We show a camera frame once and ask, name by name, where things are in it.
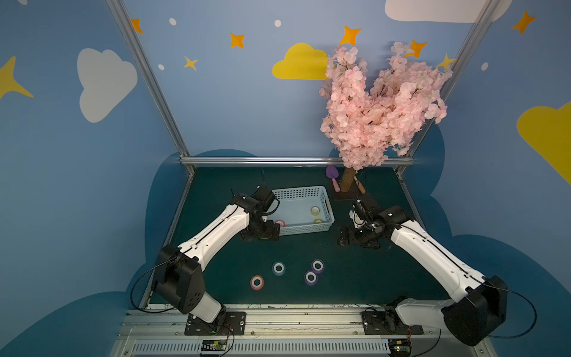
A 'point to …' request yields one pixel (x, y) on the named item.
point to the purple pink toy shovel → (332, 172)
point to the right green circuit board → (400, 347)
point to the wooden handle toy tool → (359, 185)
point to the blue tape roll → (279, 268)
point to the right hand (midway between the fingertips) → (351, 239)
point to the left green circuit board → (213, 345)
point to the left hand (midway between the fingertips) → (266, 234)
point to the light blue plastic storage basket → (303, 210)
